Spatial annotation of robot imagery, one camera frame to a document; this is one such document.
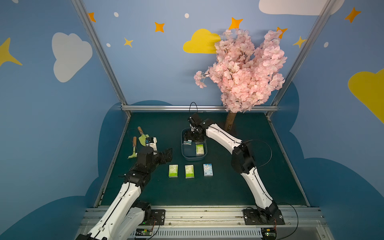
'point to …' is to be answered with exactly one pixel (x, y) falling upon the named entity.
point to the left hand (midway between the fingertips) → (165, 148)
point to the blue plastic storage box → (194, 144)
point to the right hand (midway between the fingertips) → (189, 138)
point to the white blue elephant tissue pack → (207, 169)
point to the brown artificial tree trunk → (231, 118)
